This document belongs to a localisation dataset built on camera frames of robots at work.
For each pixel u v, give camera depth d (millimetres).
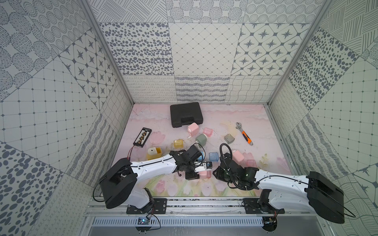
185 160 648
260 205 658
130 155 927
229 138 1001
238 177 626
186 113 1102
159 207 736
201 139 929
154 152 863
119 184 418
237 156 854
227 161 666
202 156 675
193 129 982
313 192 425
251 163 895
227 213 732
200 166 700
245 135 1011
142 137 989
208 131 1041
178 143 982
